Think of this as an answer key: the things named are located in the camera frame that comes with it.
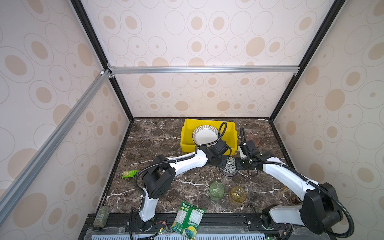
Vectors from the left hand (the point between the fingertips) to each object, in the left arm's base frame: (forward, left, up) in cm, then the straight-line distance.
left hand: (228, 162), depth 84 cm
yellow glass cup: (-15, -5, -9) cm, 18 cm away
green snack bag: (-28, +22, -7) cm, 36 cm away
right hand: (+1, -6, -3) cm, 7 cm away
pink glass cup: (+19, -22, -6) cm, 30 cm away
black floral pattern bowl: (-1, -2, -6) cm, 7 cm away
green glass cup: (-13, +7, -9) cm, 17 cm away
